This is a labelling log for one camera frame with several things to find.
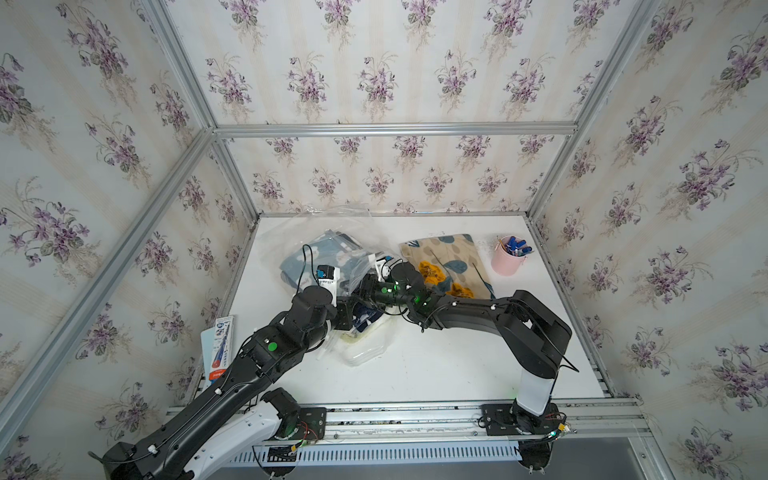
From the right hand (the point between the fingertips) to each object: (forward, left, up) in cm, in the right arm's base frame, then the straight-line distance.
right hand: (347, 290), depth 77 cm
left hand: (-5, -3, +2) cm, 6 cm away
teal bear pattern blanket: (+21, +9, -9) cm, 24 cm away
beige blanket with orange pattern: (+20, -32, -16) cm, 41 cm away
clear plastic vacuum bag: (+37, +29, -19) cm, 51 cm away
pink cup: (+18, -49, -12) cm, 53 cm away
